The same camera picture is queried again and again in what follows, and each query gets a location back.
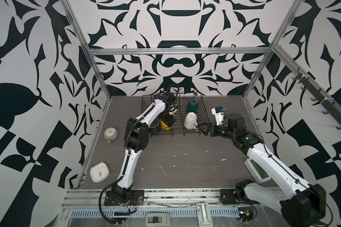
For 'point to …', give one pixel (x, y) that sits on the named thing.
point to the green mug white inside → (192, 106)
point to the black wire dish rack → (178, 128)
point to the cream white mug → (190, 122)
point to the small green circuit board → (245, 213)
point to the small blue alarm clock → (110, 134)
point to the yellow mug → (166, 126)
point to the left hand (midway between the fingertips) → (166, 118)
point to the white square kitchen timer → (100, 172)
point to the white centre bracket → (203, 214)
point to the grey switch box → (157, 219)
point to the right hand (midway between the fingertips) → (203, 124)
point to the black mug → (155, 128)
